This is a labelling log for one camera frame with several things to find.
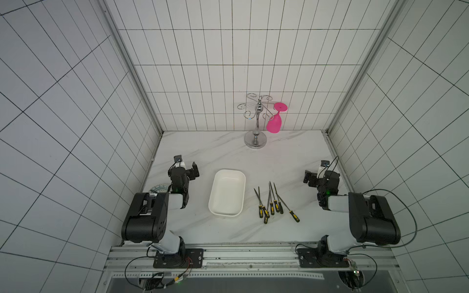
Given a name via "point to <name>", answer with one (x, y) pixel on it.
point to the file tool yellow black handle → (261, 211)
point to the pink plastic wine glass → (274, 124)
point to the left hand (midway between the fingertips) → (185, 166)
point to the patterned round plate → (160, 188)
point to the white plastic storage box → (226, 193)
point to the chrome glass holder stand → (256, 139)
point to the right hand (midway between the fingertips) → (309, 169)
